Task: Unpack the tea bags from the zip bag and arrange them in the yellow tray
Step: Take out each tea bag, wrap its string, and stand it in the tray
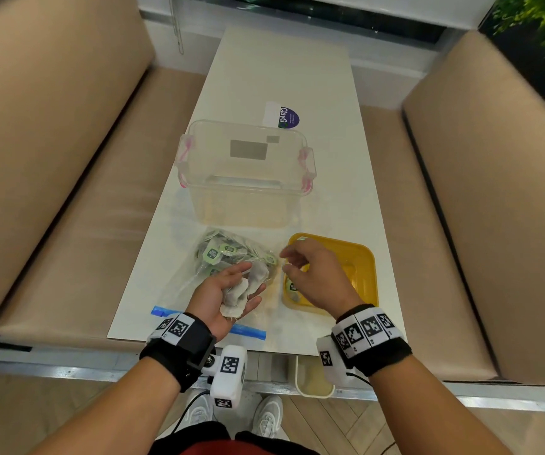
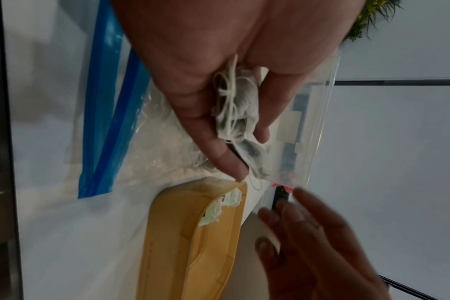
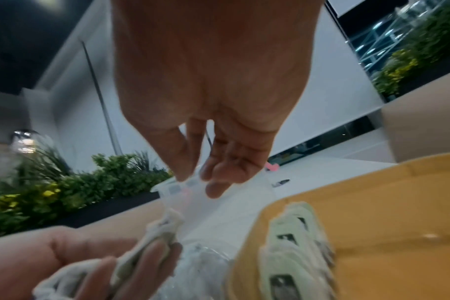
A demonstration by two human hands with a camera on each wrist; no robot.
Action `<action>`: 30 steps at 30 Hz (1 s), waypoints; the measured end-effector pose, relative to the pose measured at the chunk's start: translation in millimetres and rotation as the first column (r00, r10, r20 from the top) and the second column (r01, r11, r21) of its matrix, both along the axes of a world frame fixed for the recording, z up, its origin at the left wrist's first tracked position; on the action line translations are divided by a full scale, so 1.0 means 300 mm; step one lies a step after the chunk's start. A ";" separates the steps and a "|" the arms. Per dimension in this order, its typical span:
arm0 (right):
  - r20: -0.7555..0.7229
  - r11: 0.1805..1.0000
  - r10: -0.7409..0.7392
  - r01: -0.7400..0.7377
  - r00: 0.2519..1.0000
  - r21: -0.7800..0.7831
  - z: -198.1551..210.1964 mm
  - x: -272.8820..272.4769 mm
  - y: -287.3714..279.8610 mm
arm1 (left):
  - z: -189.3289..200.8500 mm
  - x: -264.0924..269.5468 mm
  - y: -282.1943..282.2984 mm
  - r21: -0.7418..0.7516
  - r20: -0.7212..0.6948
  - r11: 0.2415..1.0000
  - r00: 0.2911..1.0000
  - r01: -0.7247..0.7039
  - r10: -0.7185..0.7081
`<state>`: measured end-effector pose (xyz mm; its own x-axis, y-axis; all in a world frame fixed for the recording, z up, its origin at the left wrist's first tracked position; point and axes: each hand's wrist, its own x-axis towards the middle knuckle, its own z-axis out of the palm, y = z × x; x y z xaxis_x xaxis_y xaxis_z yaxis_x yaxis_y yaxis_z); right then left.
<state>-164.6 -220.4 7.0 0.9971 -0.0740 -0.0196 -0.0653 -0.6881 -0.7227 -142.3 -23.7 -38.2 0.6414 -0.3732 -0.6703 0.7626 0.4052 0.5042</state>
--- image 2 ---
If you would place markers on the person's right hand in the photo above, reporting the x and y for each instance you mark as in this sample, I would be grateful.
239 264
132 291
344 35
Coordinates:
321 249

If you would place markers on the person's left hand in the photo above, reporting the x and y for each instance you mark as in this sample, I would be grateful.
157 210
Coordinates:
195 38

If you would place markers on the tea bags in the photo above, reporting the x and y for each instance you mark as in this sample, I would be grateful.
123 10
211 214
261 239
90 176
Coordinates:
243 99
201 158
225 202

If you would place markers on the clear zip bag with tea bags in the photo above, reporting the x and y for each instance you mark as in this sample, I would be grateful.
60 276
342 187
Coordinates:
110 117

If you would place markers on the yellow tray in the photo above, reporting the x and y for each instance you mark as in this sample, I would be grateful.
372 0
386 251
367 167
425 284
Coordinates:
173 234

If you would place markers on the beige bench seat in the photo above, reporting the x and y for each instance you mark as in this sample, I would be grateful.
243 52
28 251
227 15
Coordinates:
258 231

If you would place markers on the dark window strip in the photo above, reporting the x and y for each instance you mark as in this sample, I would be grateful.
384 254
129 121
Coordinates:
278 199

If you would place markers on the white roller blind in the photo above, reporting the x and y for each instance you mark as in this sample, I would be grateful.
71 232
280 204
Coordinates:
395 175

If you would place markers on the clear storage box pink latches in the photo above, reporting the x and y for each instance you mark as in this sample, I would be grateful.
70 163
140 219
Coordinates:
314 117

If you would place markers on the green hedge plant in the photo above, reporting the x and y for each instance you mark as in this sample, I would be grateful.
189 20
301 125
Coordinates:
373 14

